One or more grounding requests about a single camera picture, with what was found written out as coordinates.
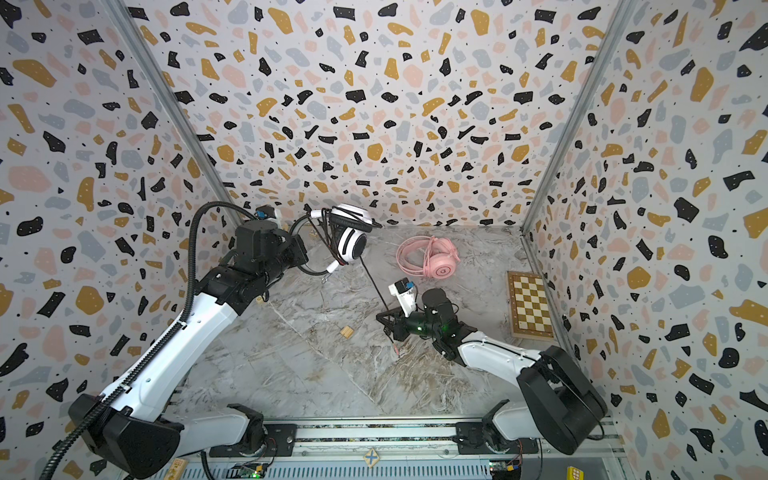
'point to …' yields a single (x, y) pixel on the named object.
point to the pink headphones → (427, 256)
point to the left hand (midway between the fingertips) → (302, 234)
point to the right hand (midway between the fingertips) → (374, 314)
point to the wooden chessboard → (529, 310)
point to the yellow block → (574, 473)
